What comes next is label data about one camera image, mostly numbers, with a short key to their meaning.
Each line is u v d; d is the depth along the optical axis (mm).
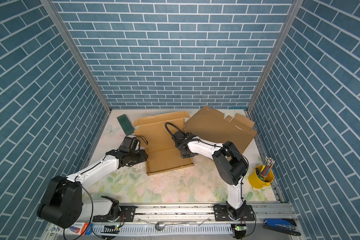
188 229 705
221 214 736
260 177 758
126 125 1094
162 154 953
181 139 735
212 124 1120
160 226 688
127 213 742
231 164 496
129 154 677
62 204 408
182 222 722
